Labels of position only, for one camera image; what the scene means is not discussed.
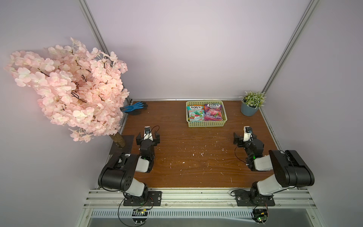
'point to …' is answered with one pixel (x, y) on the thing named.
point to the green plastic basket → (206, 124)
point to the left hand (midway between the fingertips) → (149, 131)
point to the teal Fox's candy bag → (196, 113)
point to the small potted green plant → (251, 101)
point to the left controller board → (139, 216)
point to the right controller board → (260, 215)
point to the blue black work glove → (134, 109)
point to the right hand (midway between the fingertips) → (244, 130)
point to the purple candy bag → (213, 112)
